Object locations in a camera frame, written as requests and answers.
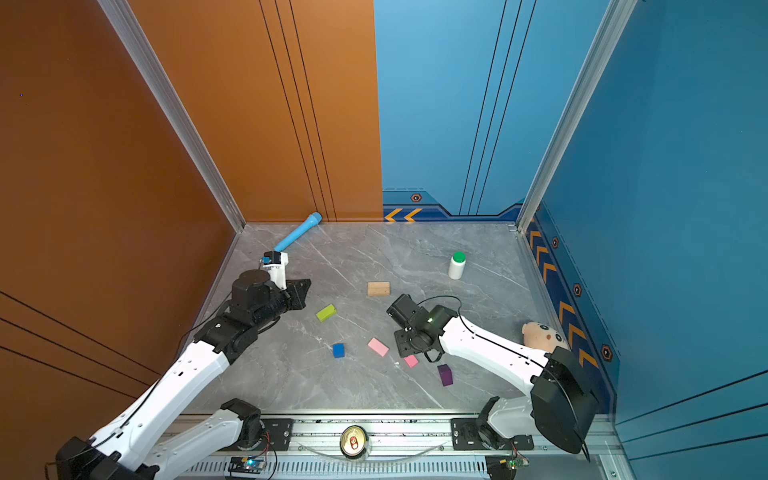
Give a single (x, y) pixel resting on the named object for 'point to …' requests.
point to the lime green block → (328, 311)
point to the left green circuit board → (247, 464)
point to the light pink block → (378, 347)
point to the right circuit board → (516, 462)
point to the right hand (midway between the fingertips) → (406, 344)
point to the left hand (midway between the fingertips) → (310, 279)
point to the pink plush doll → (542, 337)
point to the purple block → (446, 374)
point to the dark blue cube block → (339, 350)
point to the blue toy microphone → (306, 226)
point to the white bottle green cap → (457, 264)
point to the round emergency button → (353, 441)
